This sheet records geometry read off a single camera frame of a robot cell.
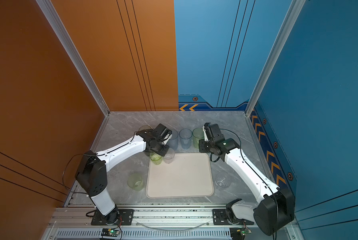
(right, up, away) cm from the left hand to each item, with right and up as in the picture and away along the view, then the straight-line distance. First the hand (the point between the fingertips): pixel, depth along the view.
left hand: (165, 149), depth 88 cm
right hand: (+20, +4, -7) cm, 22 cm away
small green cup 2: (-16, -17, -5) cm, 24 cm away
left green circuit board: (-24, -37, -17) cm, 48 cm away
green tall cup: (+20, +8, +6) cm, 23 cm away
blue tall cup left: (+5, +3, +3) cm, 7 cm away
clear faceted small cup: (+33, -17, -3) cm, 38 cm away
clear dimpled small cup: (+2, -6, +5) cm, 8 cm away
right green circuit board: (+37, -37, -19) cm, 55 cm away
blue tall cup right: (+12, +7, +6) cm, 16 cm away
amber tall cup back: (-13, +13, +4) cm, 19 cm away
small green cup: (-7, -7, +5) cm, 11 cm away
